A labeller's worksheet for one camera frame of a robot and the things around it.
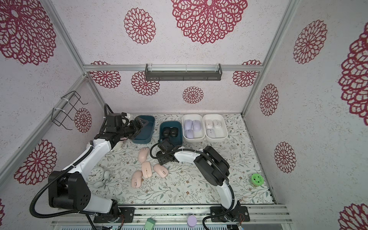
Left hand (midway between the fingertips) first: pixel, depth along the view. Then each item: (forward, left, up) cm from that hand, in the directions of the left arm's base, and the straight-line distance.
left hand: (145, 126), depth 84 cm
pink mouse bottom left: (-24, +5, -19) cm, 31 cm away
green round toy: (-25, -65, -18) cm, 71 cm away
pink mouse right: (-20, -9, -18) cm, 28 cm away
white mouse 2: (+19, -48, -21) cm, 56 cm away
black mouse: (+11, -9, -20) cm, 25 cm away
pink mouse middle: (-19, 0, -20) cm, 27 cm away
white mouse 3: (+10, -42, -21) cm, 48 cm away
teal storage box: (+9, +7, -22) cm, 25 cm away
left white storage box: (+8, -33, -23) cm, 41 cm away
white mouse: (+18, -42, -20) cm, 50 cm away
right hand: (-8, -8, -21) cm, 24 cm away
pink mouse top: (-8, +4, -20) cm, 22 cm away
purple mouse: (+17, -25, -20) cm, 37 cm away
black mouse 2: (+11, -15, -21) cm, 28 cm away
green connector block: (-46, -6, -19) cm, 51 cm away
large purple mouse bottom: (+17, -32, -20) cm, 41 cm away
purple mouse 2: (+9, -26, -21) cm, 35 cm away
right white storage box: (+11, -51, -24) cm, 57 cm away
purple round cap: (-46, -26, -12) cm, 54 cm away
